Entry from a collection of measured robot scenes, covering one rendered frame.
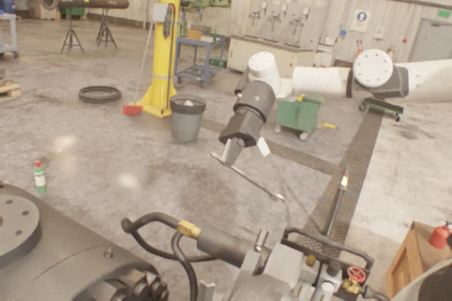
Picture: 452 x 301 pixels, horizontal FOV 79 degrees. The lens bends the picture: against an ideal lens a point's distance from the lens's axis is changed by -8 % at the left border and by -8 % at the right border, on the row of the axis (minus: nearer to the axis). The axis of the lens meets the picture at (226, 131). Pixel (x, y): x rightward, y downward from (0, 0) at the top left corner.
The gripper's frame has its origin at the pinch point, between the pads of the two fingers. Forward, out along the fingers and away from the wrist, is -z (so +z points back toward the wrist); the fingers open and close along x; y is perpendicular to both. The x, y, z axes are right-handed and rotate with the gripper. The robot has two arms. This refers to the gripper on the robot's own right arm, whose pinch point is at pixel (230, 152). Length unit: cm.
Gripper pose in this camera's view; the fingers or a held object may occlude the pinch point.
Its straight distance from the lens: 67.3
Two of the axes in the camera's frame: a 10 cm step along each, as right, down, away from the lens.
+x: -5.1, 1.6, 8.4
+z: 4.1, -8.2, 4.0
